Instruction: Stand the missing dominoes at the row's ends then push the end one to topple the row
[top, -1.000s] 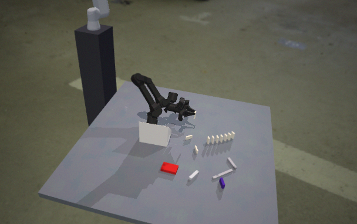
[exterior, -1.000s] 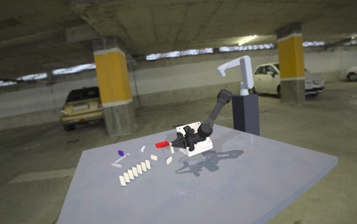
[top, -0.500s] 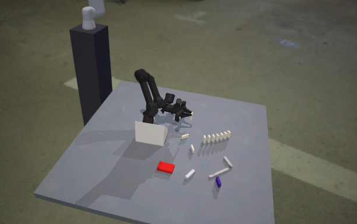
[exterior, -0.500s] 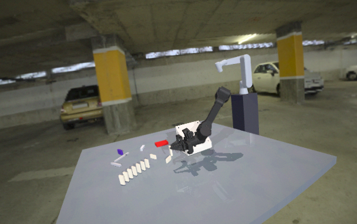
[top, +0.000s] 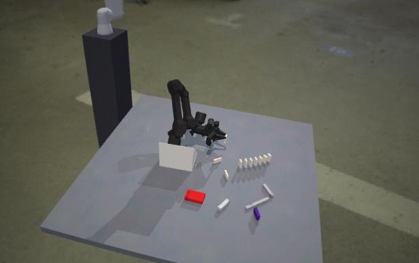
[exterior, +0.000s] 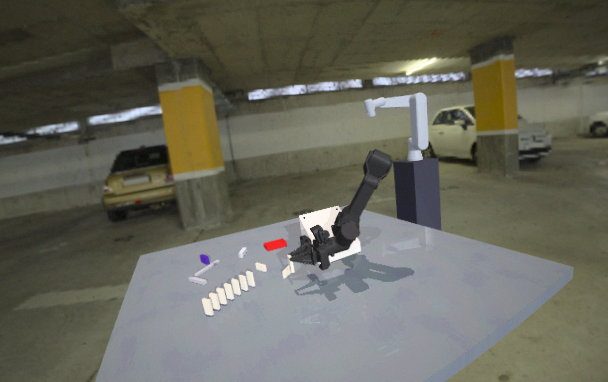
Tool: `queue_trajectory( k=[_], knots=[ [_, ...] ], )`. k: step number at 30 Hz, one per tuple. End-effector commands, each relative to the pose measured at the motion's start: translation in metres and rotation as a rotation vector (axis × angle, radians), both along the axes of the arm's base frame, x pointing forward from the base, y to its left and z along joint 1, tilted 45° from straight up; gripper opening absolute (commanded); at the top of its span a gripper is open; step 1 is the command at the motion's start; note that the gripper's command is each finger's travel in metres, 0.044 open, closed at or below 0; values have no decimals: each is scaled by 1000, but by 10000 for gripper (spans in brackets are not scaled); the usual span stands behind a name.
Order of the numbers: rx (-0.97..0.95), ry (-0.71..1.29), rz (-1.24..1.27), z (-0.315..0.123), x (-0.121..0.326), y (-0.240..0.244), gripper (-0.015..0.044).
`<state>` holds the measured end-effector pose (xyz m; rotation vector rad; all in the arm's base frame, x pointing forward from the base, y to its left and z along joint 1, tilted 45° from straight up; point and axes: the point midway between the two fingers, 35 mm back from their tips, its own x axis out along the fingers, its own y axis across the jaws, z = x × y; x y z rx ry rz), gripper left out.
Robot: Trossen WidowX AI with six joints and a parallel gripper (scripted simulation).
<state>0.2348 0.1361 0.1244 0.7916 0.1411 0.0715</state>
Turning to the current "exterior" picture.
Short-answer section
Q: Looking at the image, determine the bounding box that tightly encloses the red rectangular block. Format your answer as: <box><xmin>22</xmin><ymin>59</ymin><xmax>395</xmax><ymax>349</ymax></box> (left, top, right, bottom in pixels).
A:
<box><xmin>263</xmin><ymin>239</ymin><xmax>287</xmax><ymax>251</ymax></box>

